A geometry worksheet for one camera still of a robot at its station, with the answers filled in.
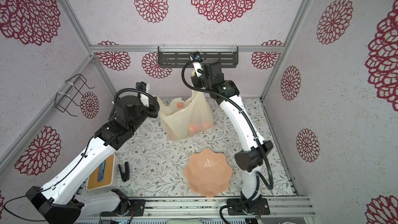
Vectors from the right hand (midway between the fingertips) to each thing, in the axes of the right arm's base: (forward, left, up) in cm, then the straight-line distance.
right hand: (196, 69), depth 71 cm
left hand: (-12, +18, -7) cm, 23 cm away
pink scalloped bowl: (-32, -6, -44) cm, 54 cm away
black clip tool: (-35, +38, -43) cm, 67 cm away
